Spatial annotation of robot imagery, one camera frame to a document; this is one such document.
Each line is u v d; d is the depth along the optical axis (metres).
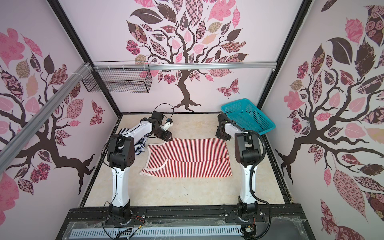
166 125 0.95
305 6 0.69
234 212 0.74
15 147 0.51
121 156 0.57
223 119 0.86
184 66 0.93
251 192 0.61
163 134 0.90
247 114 1.18
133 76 0.95
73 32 0.76
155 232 0.70
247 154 0.58
